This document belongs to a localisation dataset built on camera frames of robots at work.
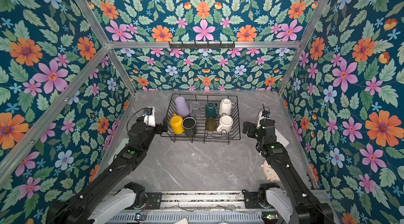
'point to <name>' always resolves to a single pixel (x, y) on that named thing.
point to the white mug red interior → (225, 122)
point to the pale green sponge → (121, 146)
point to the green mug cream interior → (211, 109)
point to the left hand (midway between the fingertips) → (159, 111)
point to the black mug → (189, 124)
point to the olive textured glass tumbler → (210, 125)
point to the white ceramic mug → (225, 106)
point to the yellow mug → (176, 123)
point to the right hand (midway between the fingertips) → (252, 123)
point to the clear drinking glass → (194, 106)
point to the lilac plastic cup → (182, 107)
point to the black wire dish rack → (203, 117)
